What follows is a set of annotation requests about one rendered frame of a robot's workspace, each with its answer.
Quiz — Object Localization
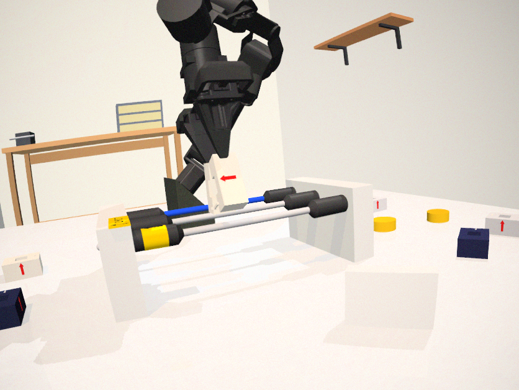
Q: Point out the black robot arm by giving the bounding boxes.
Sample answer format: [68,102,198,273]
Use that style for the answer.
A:
[156,0,284,195]

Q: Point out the yellow short cylinder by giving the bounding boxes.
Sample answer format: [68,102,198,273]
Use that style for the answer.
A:
[426,209,449,223]
[374,217,396,232]

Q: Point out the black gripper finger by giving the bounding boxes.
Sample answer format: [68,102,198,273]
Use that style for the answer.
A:
[181,122,217,163]
[193,93,245,159]

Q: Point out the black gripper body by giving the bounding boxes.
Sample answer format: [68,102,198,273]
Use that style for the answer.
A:
[176,48,254,134]

